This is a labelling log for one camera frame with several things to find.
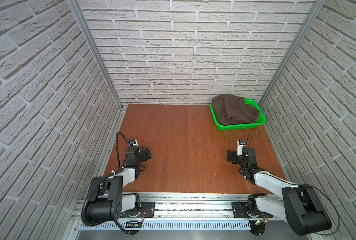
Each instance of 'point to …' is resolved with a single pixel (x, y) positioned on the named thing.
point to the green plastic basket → (261, 120)
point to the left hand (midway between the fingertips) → (140, 148)
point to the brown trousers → (231, 109)
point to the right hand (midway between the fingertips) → (235, 149)
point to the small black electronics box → (133, 224)
